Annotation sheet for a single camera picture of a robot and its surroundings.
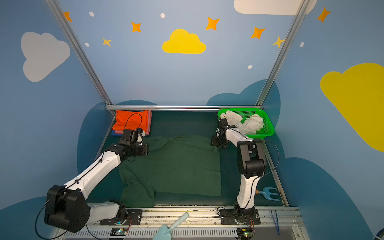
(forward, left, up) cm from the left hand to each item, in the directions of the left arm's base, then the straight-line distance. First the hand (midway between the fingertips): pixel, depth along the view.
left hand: (150, 147), depth 86 cm
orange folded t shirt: (+28, +21, -6) cm, 36 cm away
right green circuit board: (-39, -51, -14) cm, 66 cm away
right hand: (+11, -41, -10) cm, 43 cm away
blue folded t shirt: (+18, +32, -10) cm, 38 cm away
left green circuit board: (-39, +11, -14) cm, 43 cm away
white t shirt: (+26, -68, -10) cm, 73 cm away
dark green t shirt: (-4, -20, -14) cm, 25 cm away
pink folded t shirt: (+24, +8, -10) cm, 27 cm away
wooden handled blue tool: (-21, -67, -12) cm, 72 cm away
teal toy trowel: (-40, -12, -11) cm, 43 cm away
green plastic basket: (+22, -79, -8) cm, 82 cm away
